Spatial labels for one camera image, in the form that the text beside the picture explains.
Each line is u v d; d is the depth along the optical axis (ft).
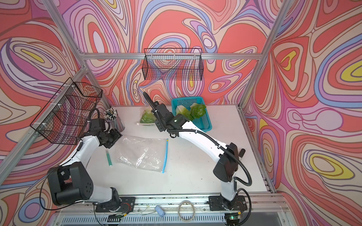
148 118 3.32
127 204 2.41
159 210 2.34
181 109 3.43
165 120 1.84
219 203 2.41
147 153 2.84
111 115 2.98
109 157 2.98
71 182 1.39
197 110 3.34
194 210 2.32
